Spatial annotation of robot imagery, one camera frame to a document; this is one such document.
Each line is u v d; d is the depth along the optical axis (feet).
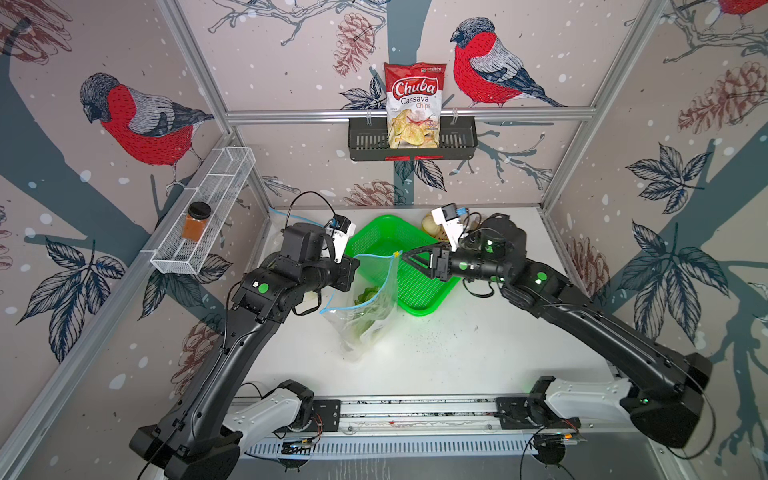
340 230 1.87
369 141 3.09
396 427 2.38
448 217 1.83
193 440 1.17
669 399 1.25
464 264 1.77
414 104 2.80
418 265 1.90
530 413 2.16
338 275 1.88
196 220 2.15
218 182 2.83
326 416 2.40
